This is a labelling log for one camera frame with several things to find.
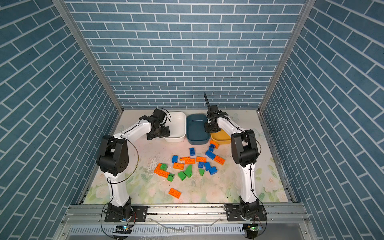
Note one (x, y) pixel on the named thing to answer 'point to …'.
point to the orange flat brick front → (175, 193)
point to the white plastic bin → (177, 127)
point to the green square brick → (163, 166)
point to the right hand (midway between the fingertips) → (207, 128)
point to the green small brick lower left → (170, 177)
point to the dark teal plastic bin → (196, 133)
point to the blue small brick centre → (201, 164)
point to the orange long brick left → (160, 172)
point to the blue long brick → (210, 154)
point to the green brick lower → (182, 175)
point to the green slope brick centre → (188, 172)
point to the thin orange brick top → (185, 158)
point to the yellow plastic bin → (221, 137)
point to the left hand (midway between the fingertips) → (162, 134)
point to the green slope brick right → (201, 171)
